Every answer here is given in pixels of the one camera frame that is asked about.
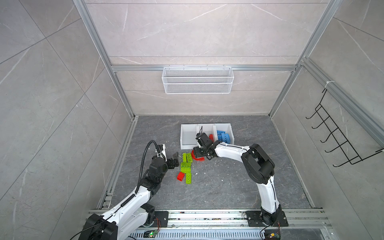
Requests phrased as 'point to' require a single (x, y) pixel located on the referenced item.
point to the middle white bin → (208, 129)
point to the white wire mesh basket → (198, 80)
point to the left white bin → (188, 134)
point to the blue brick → (223, 136)
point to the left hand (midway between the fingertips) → (170, 150)
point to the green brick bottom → (188, 178)
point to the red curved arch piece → (198, 159)
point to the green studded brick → (186, 170)
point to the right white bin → (227, 128)
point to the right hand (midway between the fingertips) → (197, 150)
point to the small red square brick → (181, 176)
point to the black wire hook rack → (345, 145)
